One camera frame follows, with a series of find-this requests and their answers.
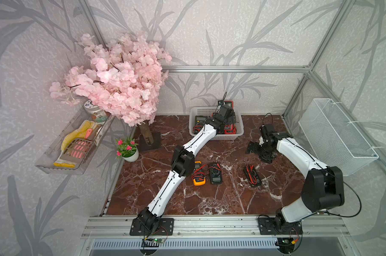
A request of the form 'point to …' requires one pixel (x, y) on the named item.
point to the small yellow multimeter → (198, 176)
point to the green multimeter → (199, 122)
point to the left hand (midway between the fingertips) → (229, 115)
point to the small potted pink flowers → (127, 149)
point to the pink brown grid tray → (76, 149)
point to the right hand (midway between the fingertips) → (252, 153)
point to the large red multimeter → (229, 104)
